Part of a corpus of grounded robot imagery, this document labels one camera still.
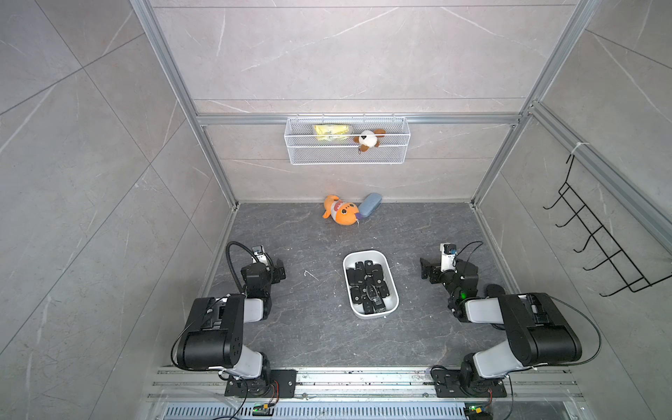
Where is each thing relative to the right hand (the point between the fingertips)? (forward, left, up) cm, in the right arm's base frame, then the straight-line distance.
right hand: (436, 256), depth 93 cm
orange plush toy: (+22, +34, +1) cm, 40 cm away
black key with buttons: (-15, +22, -6) cm, 27 cm away
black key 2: (-10, +20, -5) cm, 23 cm away
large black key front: (-4, +21, -5) cm, 22 cm away
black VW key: (-2, +28, -5) cm, 28 cm away
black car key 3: (-16, +26, -6) cm, 31 cm away
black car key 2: (-12, +30, -5) cm, 32 cm away
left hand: (+1, +62, 0) cm, 62 cm away
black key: (0, +24, -6) cm, 25 cm away
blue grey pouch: (+30, +22, -3) cm, 37 cm away
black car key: (-5, +31, -5) cm, 32 cm away
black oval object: (-11, -20, -6) cm, 23 cm away
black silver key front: (-12, +24, -3) cm, 27 cm away
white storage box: (+1, +21, -2) cm, 21 cm away
